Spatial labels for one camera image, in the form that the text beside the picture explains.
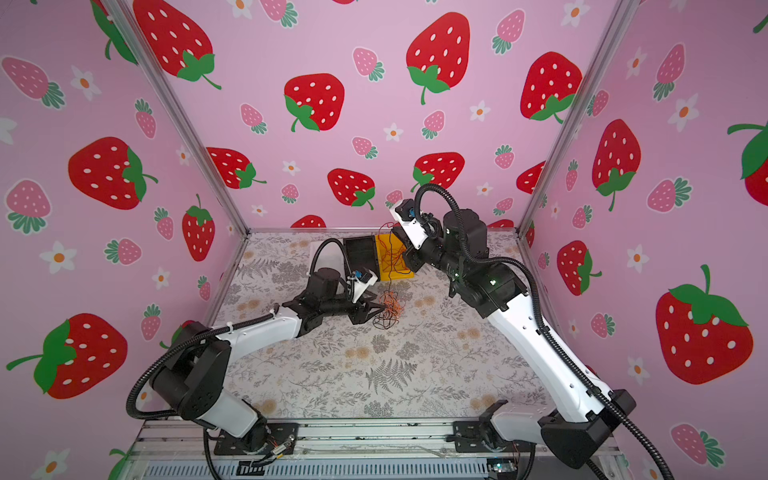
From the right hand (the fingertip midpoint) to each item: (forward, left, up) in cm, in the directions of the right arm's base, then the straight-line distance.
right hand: (395, 226), depth 63 cm
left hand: (-1, +5, -29) cm, 29 cm away
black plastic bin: (+23, +17, -36) cm, 46 cm away
